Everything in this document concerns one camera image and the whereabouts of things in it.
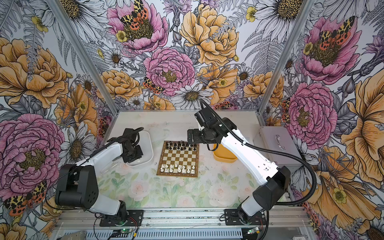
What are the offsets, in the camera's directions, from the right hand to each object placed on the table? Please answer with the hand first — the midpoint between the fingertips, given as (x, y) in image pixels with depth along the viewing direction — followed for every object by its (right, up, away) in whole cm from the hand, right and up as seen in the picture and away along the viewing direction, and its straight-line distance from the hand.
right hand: (197, 143), depth 75 cm
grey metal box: (+45, +2, +10) cm, 46 cm away
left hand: (-35, -12, +14) cm, 40 cm away
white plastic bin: (-33, -3, +25) cm, 42 cm away
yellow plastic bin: (+16, -10, +22) cm, 29 cm away
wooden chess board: (-11, -12, +19) cm, 25 cm away
